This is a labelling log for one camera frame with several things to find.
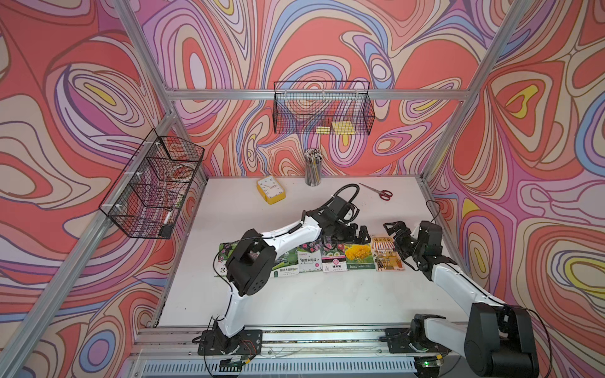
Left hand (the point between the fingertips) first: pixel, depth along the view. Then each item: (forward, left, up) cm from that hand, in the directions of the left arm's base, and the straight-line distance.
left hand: (364, 241), depth 84 cm
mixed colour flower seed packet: (-1, +19, -11) cm, 22 cm away
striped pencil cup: (+39, +17, -2) cm, 43 cm away
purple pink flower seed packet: (0, +10, -12) cm, 16 cm away
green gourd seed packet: (-3, +28, -12) cm, 31 cm away
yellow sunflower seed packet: (0, -1, -12) cm, 12 cm away
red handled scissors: (+32, -16, -10) cm, 37 cm away
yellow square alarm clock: (+33, +38, -8) cm, 51 cm away
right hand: (+4, -10, -3) cm, 11 cm away
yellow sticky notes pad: (+38, +6, +23) cm, 44 cm away
